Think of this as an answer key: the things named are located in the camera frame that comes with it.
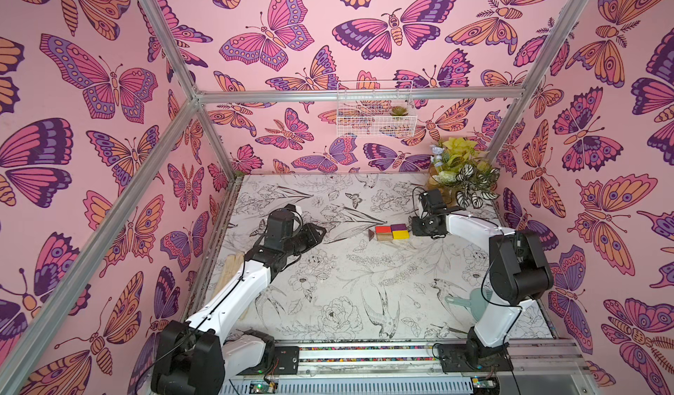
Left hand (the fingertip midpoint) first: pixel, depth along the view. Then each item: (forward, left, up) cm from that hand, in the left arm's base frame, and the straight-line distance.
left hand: (327, 229), depth 82 cm
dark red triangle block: (+8, -15, -15) cm, 23 cm away
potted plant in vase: (+24, -47, +1) cm, 53 cm away
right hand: (+10, -34, -13) cm, 38 cm away
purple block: (+12, -27, -17) cm, 34 cm away
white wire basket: (+48, -18, +9) cm, 52 cm away
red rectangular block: (+12, -22, -18) cm, 30 cm away
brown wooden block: (+8, -21, -17) cm, 28 cm away
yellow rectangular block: (+8, -27, -16) cm, 32 cm away
